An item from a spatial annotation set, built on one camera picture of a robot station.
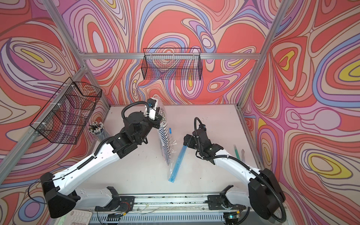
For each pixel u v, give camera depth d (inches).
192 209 28.3
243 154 35.8
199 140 24.4
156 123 23.0
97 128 33.1
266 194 15.8
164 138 28.7
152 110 21.2
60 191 15.1
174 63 37.8
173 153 35.6
